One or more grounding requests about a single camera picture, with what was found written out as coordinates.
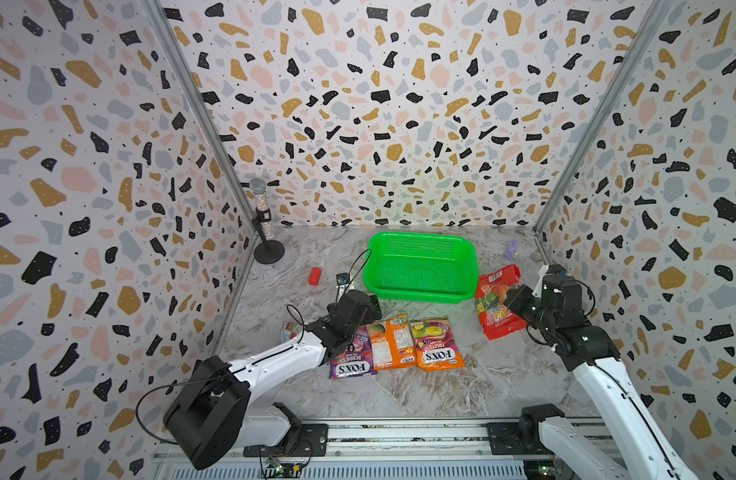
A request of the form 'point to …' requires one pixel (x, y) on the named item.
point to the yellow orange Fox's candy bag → (435, 345)
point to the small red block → (314, 276)
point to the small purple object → (511, 249)
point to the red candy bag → (497, 317)
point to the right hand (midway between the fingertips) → (506, 289)
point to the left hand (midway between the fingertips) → (368, 299)
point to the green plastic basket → (421, 267)
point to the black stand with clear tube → (271, 251)
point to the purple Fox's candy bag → (356, 360)
